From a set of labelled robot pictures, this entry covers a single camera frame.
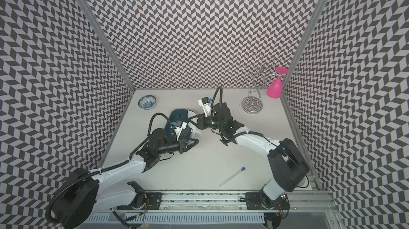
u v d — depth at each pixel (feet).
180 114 3.26
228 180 2.60
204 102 2.35
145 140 2.10
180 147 2.23
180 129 2.35
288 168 1.44
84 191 1.34
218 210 2.36
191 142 2.48
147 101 3.55
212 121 2.26
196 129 2.46
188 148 2.33
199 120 2.36
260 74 2.65
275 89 2.84
